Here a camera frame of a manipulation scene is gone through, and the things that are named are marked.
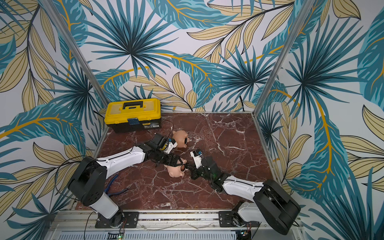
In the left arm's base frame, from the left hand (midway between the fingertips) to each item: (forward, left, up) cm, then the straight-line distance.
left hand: (176, 164), depth 85 cm
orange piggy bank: (+18, -2, +1) cm, 18 cm away
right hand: (-1, -7, +1) cm, 7 cm away
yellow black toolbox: (+30, +30, +8) cm, 43 cm away
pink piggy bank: (-4, -1, 0) cm, 4 cm away
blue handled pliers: (-15, +32, -6) cm, 36 cm away
